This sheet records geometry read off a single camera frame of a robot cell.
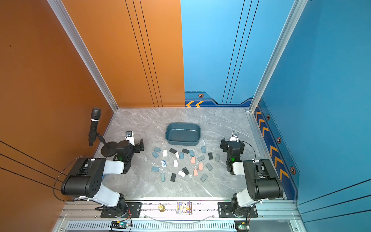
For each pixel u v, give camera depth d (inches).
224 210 28.6
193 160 35.9
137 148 33.6
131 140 32.3
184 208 28.9
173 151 37.2
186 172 33.6
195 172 33.6
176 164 35.1
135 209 29.1
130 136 31.9
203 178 33.1
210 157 36.5
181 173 33.4
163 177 32.7
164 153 37.0
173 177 33.4
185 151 37.3
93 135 30.9
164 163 35.1
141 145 34.5
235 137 31.3
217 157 36.3
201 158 36.2
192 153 37.0
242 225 28.0
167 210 29.6
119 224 27.9
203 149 38.0
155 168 34.5
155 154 37.0
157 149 38.0
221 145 34.2
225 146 33.4
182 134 41.2
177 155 36.7
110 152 37.6
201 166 34.8
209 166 34.8
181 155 36.7
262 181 17.5
